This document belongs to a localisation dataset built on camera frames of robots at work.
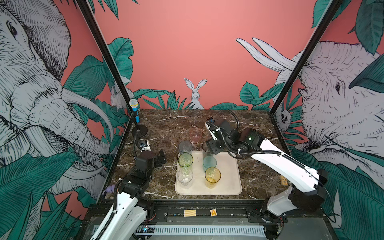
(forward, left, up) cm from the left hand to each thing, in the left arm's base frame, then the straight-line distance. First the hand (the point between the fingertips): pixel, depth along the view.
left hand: (154, 150), depth 76 cm
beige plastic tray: (-13, -41, -18) cm, 46 cm away
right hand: (-1, -28, +10) cm, 30 cm away
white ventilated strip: (-35, -28, -18) cm, 48 cm away
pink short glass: (+20, -22, -17) cm, 34 cm away
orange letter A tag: (-27, -29, -18) cm, 44 cm away
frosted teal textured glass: (-1, -29, -14) cm, 33 cm away
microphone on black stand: (+28, +16, -19) cm, 38 cm away
